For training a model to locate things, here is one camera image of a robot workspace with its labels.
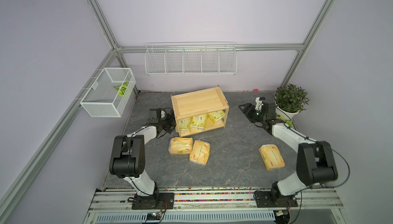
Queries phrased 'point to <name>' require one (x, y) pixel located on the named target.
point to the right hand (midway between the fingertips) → (240, 107)
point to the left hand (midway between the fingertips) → (180, 119)
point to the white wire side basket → (108, 95)
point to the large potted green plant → (289, 99)
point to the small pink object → (255, 90)
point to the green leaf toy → (122, 88)
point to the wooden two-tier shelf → (211, 99)
